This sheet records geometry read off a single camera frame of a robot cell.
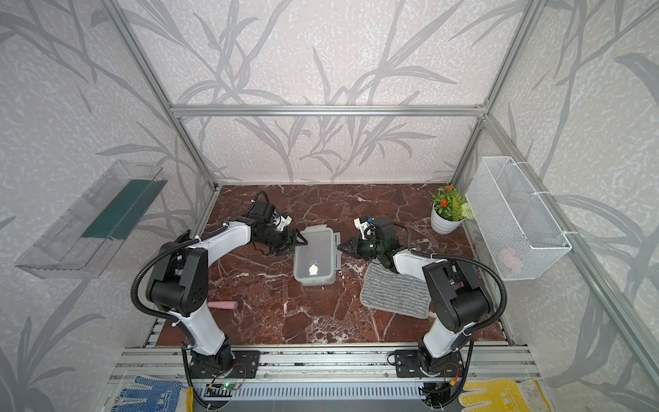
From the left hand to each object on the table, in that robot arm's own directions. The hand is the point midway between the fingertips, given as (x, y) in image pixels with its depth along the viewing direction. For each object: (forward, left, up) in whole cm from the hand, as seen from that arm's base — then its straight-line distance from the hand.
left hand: (301, 244), depth 91 cm
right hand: (-2, -13, +3) cm, 13 cm away
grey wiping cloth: (-13, -30, -8) cm, 34 cm away
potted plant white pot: (+11, -54, +7) cm, 55 cm away
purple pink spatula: (-19, +24, -6) cm, 31 cm away
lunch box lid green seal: (-7, -6, 0) cm, 9 cm away
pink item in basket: (-13, -63, +14) cm, 66 cm away
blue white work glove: (-43, +33, -7) cm, 54 cm away
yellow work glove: (-43, -59, -7) cm, 73 cm away
